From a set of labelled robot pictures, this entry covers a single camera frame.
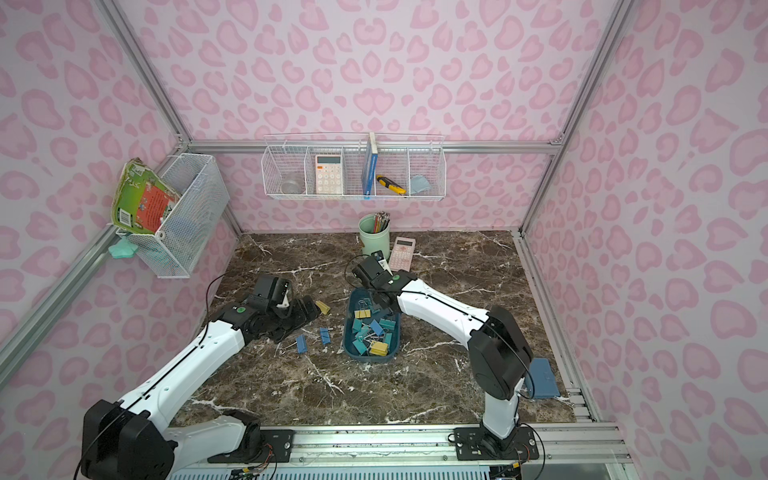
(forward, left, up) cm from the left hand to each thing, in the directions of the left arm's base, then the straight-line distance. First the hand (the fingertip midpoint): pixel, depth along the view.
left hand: (310, 311), depth 83 cm
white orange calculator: (+38, -3, +18) cm, 42 cm away
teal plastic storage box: (-1, -16, -12) cm, 20 cm away
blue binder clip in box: (0, -18, -11) cm, 21 cm away
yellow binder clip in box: (-6, -19, -12) cm, 23 cm away
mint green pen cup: (+32, -17, -1) cm, 36 cm away
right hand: (+7, -21, 0) cm, 22 cm away
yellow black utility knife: (+39, -22, +13) cm, 47 cm away
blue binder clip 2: (-1, -2, -12) cm, 13 cm away
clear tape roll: (+37, +10, +14) cm, 41 cm away
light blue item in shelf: (+42, -32, +11) cm, 54 cm away
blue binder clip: (-4, +5, -13) cm, 14 cm away
